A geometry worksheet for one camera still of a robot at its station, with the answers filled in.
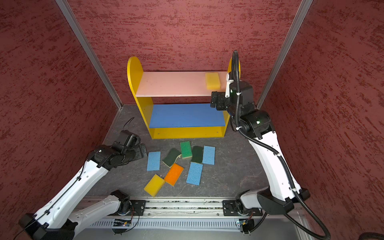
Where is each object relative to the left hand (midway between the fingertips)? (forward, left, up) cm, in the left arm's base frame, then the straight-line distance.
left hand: (138, 157), depth 75 cm
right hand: (+15, -40, +28) cm, 51 cm away
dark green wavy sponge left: (+7, -14, -15) cm, 22 cm away
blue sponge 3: (-3, -29, -15) cm, 33 cm away
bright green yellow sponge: (+12, -23, -14) cm, 30 cm away
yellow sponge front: (-10, -7, -14) cm, 18 cm away
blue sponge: (+5, -3, -15) cm, 16 cm away
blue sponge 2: (+9, -38, -15) cm, 42 cm away
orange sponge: (-3, -17, -15) cm, 23 cm away
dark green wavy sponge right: (+9, -30, -15) cm, 35 cm away
